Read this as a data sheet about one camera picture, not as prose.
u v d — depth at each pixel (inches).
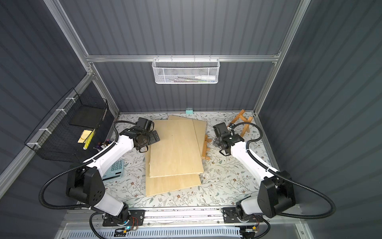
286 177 16.6
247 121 34.1
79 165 17.3
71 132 29.1
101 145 33.5
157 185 30.9
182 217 29.7
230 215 29.0
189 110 47.5
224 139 24.8
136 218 28.4
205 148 37.0
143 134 25.4
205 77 35.1
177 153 34.8
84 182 17.1
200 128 43.1
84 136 29.2
